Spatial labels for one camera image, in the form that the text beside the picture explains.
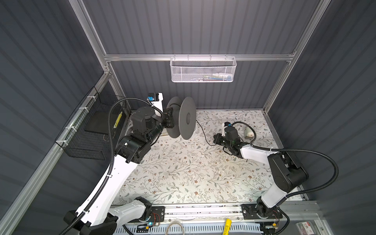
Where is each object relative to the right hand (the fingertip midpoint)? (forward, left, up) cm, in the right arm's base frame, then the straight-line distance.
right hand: (215, 136), depth 93 cm
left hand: (-9, +23, +34) cm, 42 cm away
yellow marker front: (-48, -2, -6) cm, 48 cm away
